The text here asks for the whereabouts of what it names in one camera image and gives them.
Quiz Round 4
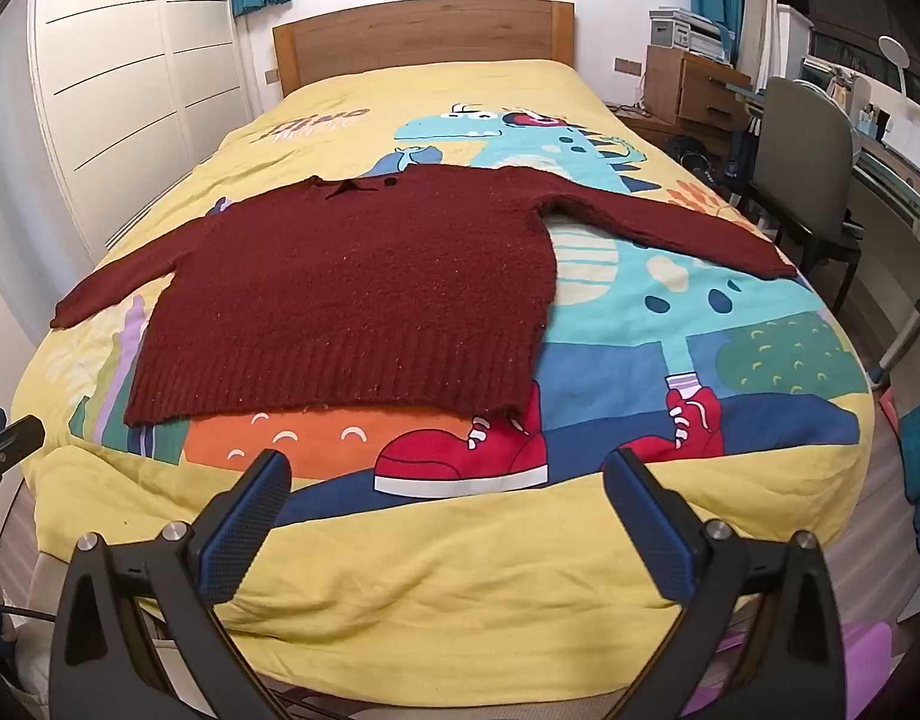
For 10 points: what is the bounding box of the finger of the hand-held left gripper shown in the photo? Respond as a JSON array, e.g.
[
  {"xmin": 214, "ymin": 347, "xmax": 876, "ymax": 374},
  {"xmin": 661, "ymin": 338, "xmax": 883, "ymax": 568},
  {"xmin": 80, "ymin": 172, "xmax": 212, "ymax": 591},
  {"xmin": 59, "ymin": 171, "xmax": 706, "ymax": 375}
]
[{"xmin": 0, "ymin": 415, "xmax": 47, "ymax": 470}]

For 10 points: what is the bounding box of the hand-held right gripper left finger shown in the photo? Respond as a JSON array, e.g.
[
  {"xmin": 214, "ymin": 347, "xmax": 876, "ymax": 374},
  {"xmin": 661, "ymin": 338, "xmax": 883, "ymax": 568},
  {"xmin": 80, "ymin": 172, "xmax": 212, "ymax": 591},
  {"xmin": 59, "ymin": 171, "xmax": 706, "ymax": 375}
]
[{"xmin": 49, "ymin": 448, "xmax": 296, "ymax": 720}]

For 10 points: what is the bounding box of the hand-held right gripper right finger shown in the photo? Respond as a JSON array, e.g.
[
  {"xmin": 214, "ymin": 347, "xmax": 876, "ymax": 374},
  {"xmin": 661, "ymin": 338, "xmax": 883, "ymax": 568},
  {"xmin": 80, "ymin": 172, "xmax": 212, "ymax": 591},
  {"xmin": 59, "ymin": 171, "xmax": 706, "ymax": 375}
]
[{"xmin": 602, "ymin": 448, "xmax": 847, "ymax": 720}]

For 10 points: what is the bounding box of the dark red knit sweater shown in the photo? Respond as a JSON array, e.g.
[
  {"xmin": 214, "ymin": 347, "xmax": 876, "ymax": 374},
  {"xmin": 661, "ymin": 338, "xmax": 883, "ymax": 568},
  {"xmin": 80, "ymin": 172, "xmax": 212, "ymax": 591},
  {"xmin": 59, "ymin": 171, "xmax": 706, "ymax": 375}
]
[{"xmin": 50, "ymin": 163, "xmax": 798, "ymax": 427}]

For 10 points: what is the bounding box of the yellow dinosaur printed blanket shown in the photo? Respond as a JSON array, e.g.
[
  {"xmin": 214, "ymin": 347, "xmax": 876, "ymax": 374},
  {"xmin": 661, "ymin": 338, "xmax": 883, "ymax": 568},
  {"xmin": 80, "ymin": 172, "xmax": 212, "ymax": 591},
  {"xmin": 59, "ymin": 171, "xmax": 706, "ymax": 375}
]
[{"xmin": 10, "ymin": 58, "xmax": 877, "ymax": 695}]

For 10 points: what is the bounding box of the pink purple object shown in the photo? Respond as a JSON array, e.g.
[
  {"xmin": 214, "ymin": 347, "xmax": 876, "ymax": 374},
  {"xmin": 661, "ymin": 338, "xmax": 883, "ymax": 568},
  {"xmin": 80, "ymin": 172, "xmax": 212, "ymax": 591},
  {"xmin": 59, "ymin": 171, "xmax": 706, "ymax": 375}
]
[{"xmin": 685, "ymin": 619, "xmax": 897, "ymax": 720}]

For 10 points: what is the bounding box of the black backpack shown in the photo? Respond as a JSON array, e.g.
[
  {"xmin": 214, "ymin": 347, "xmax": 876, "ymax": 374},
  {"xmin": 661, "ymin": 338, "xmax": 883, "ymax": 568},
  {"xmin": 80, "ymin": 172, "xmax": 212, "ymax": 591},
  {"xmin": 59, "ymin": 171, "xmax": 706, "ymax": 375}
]
[{"xmin": 666, "ymin": 136, "xmax": 731, "ymax": 182}]

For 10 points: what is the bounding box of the white wardrobe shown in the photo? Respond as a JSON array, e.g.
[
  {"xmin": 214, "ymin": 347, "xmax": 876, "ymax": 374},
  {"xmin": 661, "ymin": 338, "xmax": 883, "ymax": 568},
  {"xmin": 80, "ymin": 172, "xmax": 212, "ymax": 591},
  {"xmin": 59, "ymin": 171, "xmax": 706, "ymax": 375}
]
[{"xmin": 28, "ymin": 0, "xmax": 254, "ymax": 256}]

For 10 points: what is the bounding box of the grey-green office chair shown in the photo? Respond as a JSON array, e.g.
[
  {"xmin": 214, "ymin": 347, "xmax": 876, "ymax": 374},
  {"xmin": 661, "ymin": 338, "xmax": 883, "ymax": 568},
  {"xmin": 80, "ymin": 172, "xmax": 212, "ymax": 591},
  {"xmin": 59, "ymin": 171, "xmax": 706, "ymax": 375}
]
[{"xmin": 745, "ymin": 77, "xmax": 866, "ymax": 308}]

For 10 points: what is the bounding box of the white desk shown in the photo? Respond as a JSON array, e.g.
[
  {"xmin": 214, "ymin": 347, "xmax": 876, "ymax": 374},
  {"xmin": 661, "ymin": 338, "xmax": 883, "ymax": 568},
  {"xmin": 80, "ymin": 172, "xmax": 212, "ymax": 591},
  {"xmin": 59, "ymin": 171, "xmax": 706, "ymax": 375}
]
[{"xmin": 797, "ymin": 52, "xmax": 920, "ymax": 391}]

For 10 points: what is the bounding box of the wooden nightstand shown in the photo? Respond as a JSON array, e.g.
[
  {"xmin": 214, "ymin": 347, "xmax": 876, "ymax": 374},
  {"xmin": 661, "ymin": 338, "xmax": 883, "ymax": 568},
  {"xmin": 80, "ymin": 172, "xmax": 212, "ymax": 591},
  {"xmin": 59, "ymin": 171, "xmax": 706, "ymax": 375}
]
[{"xmin": 643, "ymin": 45, "xmax": 753, "ymax": 137}]

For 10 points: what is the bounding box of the white printer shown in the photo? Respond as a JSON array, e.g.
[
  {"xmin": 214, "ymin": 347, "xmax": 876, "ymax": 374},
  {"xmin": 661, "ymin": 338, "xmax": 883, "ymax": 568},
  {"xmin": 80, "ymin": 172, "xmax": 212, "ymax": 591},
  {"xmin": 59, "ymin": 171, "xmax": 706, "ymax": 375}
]
[{"xmin": 685, "ymin": 13, "xmax": 733, "ymax": 62}]

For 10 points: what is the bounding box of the white cabinet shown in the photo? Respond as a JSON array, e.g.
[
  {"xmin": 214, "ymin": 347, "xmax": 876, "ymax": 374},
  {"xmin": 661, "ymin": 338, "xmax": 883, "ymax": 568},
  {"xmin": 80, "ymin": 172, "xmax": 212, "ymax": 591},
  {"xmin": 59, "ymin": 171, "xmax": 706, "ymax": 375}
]
[{"xmin": 775, "ymin": 4, "xmax": 815, "ymax": 80}]

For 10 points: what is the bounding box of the wooden bed headboard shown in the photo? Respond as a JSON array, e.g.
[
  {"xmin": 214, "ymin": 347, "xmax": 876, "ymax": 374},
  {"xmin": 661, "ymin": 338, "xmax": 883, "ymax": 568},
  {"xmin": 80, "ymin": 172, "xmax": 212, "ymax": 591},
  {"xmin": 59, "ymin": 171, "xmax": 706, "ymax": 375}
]
[{"xmin": 272, "ymin": 0, "xmax": 576, "ymax": 97}]

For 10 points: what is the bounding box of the white desk lamp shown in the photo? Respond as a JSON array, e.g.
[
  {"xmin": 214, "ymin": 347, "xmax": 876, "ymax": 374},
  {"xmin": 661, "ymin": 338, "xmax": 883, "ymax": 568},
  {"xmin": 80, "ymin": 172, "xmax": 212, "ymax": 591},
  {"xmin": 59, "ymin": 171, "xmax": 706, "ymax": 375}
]
[{"xmin": 878, "ymin": 36, "xmax": 911, "ymax": 102}]

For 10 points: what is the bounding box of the black cable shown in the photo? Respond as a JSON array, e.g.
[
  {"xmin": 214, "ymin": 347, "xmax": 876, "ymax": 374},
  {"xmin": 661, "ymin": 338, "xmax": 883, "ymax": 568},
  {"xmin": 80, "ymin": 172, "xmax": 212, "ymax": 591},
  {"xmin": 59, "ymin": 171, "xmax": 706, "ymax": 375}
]
[{"xmin": 0, "ymin": 598, "xmax": 57, "ymax": 625}]

